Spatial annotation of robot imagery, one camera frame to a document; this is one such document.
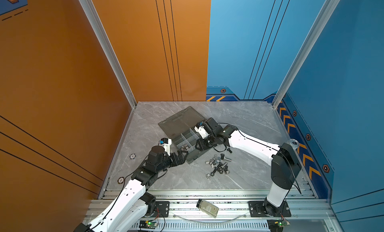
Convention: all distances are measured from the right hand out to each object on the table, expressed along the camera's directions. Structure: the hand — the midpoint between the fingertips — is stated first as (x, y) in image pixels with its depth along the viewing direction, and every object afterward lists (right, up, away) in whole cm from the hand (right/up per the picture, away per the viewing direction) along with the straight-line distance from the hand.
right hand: (196, 146), depth 83 cm
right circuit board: (+38, -35, -13) cm, 53 cm away
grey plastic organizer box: (-11, +8, +24) cm, 28 cm away
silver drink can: (+54, +2, -1) cm, 54 cm away
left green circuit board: (-23, -35, -12) cm, 43 cm away
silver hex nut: (+7, -17, 0) cm, 18 cm away
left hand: (-7, -3, -4) cm, 8 cm away
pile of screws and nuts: (+12, -11, +6) cm, 17 cm away
